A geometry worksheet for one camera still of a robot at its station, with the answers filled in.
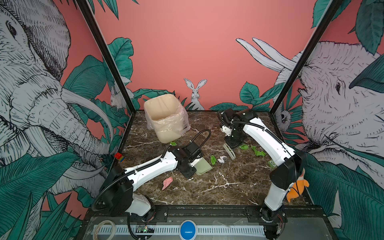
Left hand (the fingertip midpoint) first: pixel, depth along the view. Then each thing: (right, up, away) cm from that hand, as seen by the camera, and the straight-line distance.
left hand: (189, 169), depth 80 cm
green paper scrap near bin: (-11, +11, +19) cm, 25 cm away
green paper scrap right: (+35, +10, +16) cm, 40 cm away
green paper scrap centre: (+15, +2, +13) cm, 20 cm away
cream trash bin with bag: (-12, +29, +1) cm, 31 cm away
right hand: (+22, +14, -1) cm, 27 cm away
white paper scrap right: (+20, +3, +13) cm, 24 cm away
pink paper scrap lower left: (-13, -9, +5) cm, 16 cm away
